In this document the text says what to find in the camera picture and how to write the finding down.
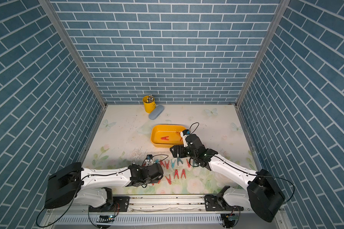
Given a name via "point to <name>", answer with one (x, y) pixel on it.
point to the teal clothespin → (178, 159)
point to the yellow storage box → (159, 131)
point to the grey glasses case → (158, 109)
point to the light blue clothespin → (173, 164)
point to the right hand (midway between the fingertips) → (177, 148)
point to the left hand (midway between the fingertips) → (160, 179)
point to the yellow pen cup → (149, 104)
